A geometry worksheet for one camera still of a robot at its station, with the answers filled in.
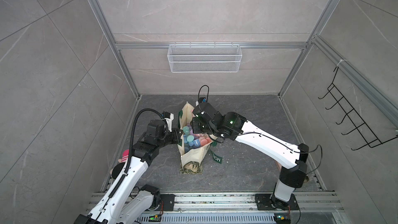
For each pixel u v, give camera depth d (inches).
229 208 28.7
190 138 33.1
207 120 19.5
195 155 28.4
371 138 23.3
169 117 26.8
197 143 33.2
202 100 24.0
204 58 39.6
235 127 18.0
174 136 25.7
